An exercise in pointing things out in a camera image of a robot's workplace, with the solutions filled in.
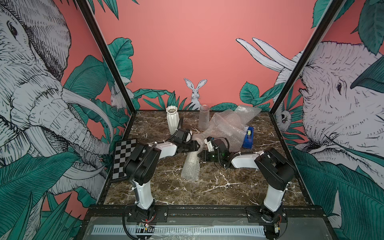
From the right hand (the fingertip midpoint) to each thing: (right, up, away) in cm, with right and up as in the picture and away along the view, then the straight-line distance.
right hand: (197, 154), depth 91 cm
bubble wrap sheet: (-3, -6, -5) cm, 8 cm away
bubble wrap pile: (+25, +18, +13) cm, 33 cm away
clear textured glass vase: (+5, +23, +12) cm, 27 cm away
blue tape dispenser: (+34, +7, +6) cm, 35 cm away
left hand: (+1, +5, +5) cm, 7 cm away
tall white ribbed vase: (-15, +22, 0) cm, 26 cm away
